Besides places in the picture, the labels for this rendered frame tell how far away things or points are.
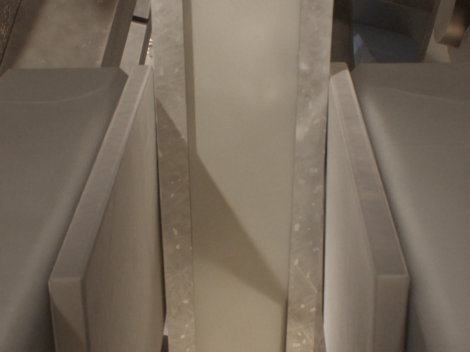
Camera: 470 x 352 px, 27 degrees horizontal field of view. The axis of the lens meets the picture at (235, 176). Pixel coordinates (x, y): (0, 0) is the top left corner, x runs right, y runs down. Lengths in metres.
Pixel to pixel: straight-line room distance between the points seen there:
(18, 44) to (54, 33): 0.01
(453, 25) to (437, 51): 0.30
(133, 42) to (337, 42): 0.12
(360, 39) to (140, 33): 0.53
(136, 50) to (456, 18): 0.19
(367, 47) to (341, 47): 0.42
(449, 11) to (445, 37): 0.02
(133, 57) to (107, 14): 0.23
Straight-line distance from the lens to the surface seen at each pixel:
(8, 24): 0.29
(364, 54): 0.97
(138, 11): 0.52
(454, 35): 0.61
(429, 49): 0.90
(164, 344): 0.41
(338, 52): 0.57
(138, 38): 0.52
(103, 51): 0.29
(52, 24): 0.29
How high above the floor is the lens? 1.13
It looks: 71 degrees down
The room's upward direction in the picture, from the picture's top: 180 degrees counter-clockwise
